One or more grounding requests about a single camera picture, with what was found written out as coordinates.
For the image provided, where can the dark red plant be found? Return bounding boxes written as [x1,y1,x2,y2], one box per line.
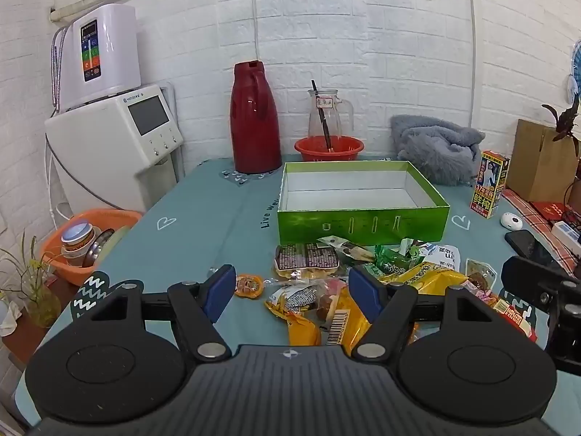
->
[542,93,581,155]

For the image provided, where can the red thermos jug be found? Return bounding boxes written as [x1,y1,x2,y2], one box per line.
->
[231,60,283,174]

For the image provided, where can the black chopsticks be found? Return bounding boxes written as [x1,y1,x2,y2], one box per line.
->
[311,80,334,152]

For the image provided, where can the white power strip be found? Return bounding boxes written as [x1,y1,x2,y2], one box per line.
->
[551,220,581,250]

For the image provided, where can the green potted plant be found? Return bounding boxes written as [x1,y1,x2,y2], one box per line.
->
[0,231,62,328]

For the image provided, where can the red booklet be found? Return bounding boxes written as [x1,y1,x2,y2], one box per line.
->
[531,201,568,222]

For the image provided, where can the red plastic basket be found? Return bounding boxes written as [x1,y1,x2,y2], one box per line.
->
[294,135,365,163]

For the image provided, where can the orange plastic basin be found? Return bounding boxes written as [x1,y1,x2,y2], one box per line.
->
[38,209,143,287]

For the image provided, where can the red plaid cloth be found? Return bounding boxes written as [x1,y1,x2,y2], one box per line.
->
[501,188,581,278]

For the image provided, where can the stack of bowls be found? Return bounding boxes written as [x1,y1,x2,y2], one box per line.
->
[61,219,97,259]

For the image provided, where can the white dispenser with screen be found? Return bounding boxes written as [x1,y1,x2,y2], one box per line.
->
[44,84,184,214]

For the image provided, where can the white wall cable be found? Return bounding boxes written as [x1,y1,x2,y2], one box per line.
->
[464,0,478,130]

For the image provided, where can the colourful printed carton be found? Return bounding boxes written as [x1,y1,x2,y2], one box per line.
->
[470,150,510,219]

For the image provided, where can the large yellow snack packet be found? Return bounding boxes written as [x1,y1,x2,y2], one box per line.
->
[381,261,468,297]

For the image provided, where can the red sausage snack packet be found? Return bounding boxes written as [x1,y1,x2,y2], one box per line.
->
[313,279,346,323]

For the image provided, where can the dark brown cookie packet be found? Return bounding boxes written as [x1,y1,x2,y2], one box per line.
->
[272,243,342,280]

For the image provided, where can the glass pitcher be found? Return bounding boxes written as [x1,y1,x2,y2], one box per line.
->
[308,88,355,139]

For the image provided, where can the dark green snack packet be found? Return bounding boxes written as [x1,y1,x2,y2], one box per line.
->
[373,245,411,278]

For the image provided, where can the green cardboard box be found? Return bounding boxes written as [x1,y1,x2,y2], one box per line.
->
[277,160,451,246]

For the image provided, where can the orange packet with barcode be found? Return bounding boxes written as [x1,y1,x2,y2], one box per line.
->
[324,282,374,347]

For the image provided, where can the yellow and white snack packet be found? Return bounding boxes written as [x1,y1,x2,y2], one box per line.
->
[265,282,323,347]

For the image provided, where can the metal hose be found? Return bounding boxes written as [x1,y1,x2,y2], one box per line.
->
[51,25,70,114]

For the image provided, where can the white water ionizer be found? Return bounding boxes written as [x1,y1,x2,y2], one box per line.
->
[52,4,141,112]

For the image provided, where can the green and white snack packet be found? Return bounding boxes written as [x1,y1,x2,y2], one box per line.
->
[398,237,427,259]

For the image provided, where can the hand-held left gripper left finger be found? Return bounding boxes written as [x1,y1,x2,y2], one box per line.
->
[82,264,237,362]

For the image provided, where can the teal tablecloth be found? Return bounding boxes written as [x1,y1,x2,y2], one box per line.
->
[13,158,564,423]

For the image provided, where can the brown cardboard box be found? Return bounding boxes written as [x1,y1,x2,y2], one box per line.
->
[506,119,581,203]

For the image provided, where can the metal bowl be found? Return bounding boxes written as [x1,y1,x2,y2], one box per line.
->
[82,228,115,269]

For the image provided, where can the black phone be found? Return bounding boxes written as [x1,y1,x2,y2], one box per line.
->
[505,229,568,278]

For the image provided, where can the orange red snack packet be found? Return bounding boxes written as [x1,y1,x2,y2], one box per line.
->
[481,297,539,342]

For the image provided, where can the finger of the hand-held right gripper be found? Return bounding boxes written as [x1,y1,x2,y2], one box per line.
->
[501,257,568,312]

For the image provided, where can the grey fluffy cloth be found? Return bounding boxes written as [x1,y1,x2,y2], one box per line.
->
[390,115,486,187]

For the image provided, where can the blue fan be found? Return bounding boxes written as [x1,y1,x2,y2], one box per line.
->
[565,39,581,105]

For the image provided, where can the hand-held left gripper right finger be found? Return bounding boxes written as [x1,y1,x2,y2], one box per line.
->
[349,266,504,360]

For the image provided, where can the clear packet of brown snack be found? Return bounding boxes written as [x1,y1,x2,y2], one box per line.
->
[465,259,498,290]

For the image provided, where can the clear breadstick packet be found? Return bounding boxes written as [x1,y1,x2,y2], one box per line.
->
[318,236,377,265]

